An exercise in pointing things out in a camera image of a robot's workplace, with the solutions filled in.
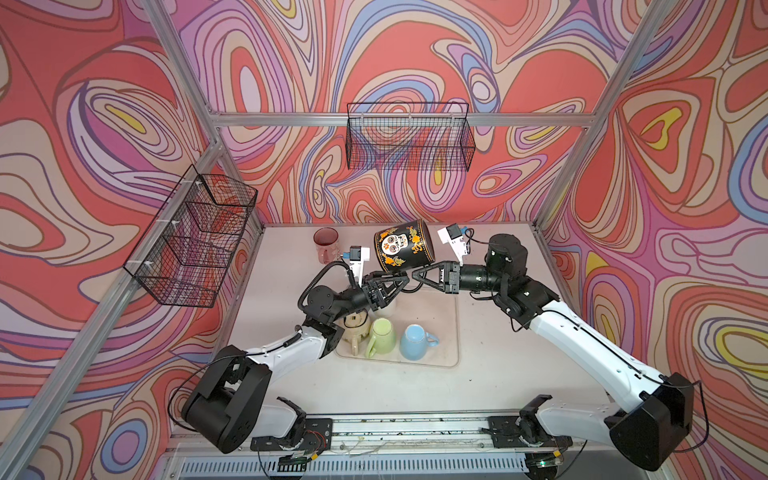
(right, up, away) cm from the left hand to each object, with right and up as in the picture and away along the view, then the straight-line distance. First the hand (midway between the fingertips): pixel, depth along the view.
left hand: (409, 285), depth 66 cm
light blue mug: (+2, -16, +13) cm, 21 cm away
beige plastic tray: (+11, -11, +30) cm, 34 cm away
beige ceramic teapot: (-12, -10, +3) cm, 16 cm away
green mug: (-6, -16, +15) cm, 23 cm away
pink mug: (-25, +9, +33) cm, 42 cm away
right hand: (+2, 0, -1) cm, 2 cm away
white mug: (-5, -12, +27) cm, 30 cm away
